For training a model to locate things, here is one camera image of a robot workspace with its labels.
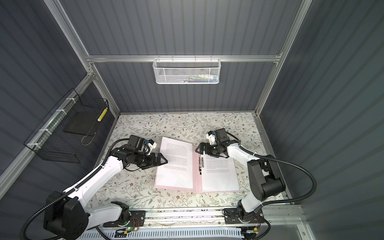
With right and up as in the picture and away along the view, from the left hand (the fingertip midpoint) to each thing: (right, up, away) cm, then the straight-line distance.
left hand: (161, 163), depth 80 cm
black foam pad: (-41, +22, -2) cm, 46 cm away
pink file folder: (+20, -10, +7) cm, 23 cm away
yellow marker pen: (-33, +27, +2) cm, 43 cm away
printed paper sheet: (+8, -6, +5) cm, 12 cm away
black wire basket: (-46, +15, -8) cm, 50 cm away
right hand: (+23, +4, +10) cm, 26 cm away
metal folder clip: (+22, -3, +11) cm, 25 cm away
